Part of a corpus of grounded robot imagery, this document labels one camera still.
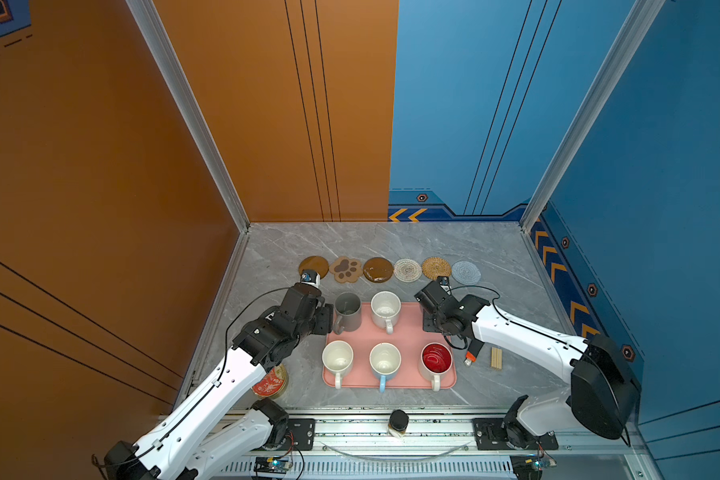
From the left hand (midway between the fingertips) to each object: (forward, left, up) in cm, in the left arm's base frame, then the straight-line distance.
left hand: (323, 306), depth 76 cm
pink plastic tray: (+2, -24, -22) cm, 33 cm away
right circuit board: (-32, -51, -20) cm, 63 cm away
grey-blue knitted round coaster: (+24, -46, -18) cm, 55 cm away
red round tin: (-15, +14, -16) cm, 26 cm away
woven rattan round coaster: (+26, -35, -18) cm, 47 cm away
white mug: (+9, -17, -16) cm, 25 cm away
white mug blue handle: (-7, -17, -17) cm, 25 cm away
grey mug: (+6, -5, -10) cm, 13 cm away
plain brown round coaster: (+29, +8, -19) cm, 35 cm away
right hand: (+2, -29, -11) cm, 31 cm away
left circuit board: (-32, +11, -20) cm, 39 cm away
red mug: (-8, -31, -16) cm, 36 cm away
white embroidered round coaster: (+25, -26, -18) cm, 40 cm away
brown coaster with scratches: (+25, -15, -18) cm, 34 cm away
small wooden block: (-7, -48, -17) cm, 52 cm away
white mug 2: (-7, -3, -16) cm, 18 cm away
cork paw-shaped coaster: (+25, -3, -17) cm, 30 cm away
